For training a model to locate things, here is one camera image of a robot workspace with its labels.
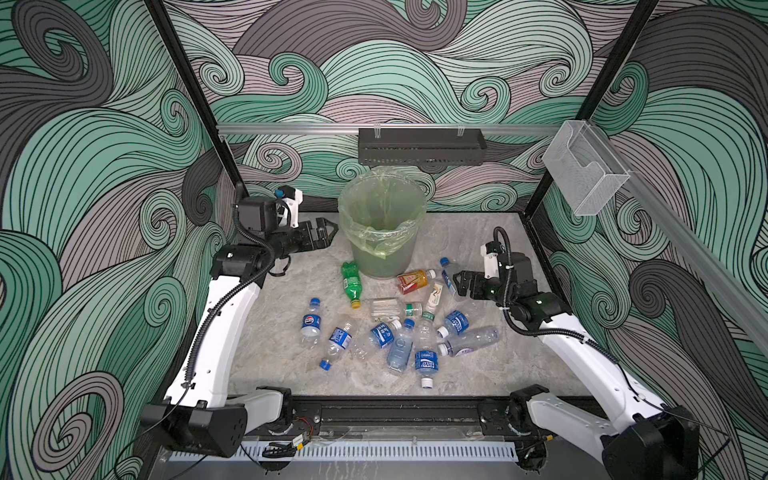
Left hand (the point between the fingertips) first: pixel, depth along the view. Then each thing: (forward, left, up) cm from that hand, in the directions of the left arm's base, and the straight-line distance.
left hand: (325, 225), depth 70 cm
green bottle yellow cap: (+2, -5, -30) cm, 30 cm away
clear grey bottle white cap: (-15, -41, -33) cm, 55 cm away
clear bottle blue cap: (+7, -37, -31) cm, 48 cm away
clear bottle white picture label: (-3, -31, -28) cm, 42 cm away
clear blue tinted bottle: (-18, -20, -30) cm, 40 cm away
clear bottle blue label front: (-22, -27, -28) cm, 45 cm away
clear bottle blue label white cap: (-16, -14, -28) cm, 35 cm away
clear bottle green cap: (-4, -18, -35) cm, 39 cm away
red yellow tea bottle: (+3, -25, -29) cm, 38 cm away
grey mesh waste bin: (+8, -12, -29) cm, 32 cm away
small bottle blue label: (-11, -36, -28) cm, 47 cm away
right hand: (-3, -38, -16) cm, 42 cm away
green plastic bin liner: (+26, -14, -19) cm, 35 cm away
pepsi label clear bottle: (-12, +6, -30) cm, 33 cm away
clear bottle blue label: (-17, -3, -29) cm, 33 cm away
